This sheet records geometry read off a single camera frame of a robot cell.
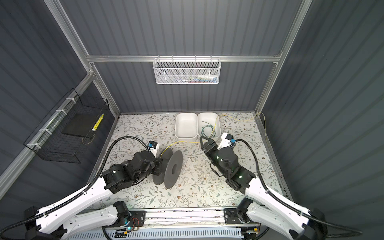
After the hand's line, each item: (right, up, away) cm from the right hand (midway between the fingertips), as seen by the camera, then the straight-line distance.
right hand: (202, 141), depth 69 cm
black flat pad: (-62, +8, +6) cm, 63 cm away
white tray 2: (+8, +14, +45) cm, 47 cm away
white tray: (-10, +8, +41) cm, 43 cm away
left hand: (-19, -10, +4) cm, 22 cm away
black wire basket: (-67, 0, -6) cm, 67 cm away
